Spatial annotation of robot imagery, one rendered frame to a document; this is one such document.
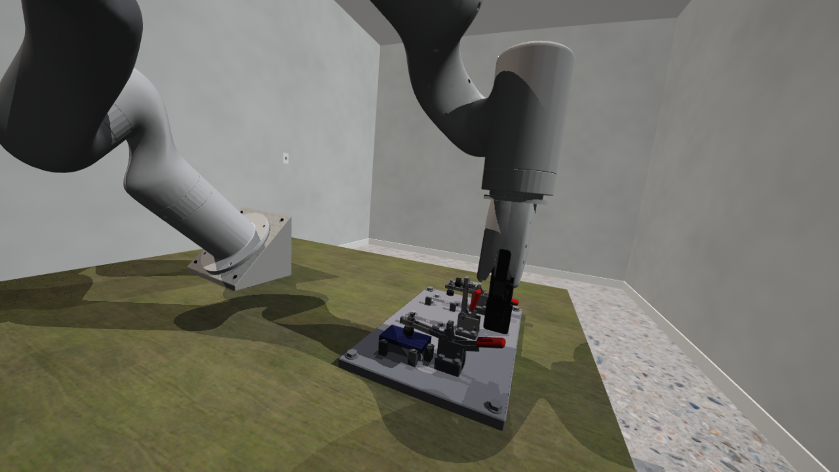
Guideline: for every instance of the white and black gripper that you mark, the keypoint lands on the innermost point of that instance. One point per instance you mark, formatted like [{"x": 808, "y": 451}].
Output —
[{"x": 507, "y": 233}]

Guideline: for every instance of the black toggle clamp with red handle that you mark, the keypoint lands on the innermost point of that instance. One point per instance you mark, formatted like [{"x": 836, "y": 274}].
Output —
[{"x": 468, "y": 325}]

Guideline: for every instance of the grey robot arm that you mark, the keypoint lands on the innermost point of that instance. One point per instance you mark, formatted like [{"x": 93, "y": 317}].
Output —
[{"x": 71, "y": 95}]

